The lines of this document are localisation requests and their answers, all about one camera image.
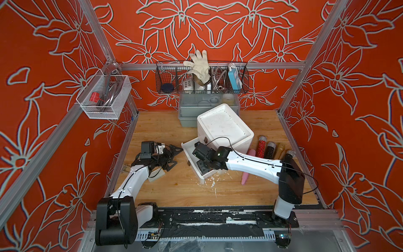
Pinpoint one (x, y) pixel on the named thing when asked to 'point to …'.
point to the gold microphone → (279, 147)
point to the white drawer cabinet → (220, 127)
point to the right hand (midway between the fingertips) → (199, 165)
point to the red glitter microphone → (262, 144)
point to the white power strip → (188, 84)
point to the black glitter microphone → (290, 154)
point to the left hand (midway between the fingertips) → (180, 154)
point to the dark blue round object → (167, 87)
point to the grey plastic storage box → (192, 104)
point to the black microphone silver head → (271, 146)
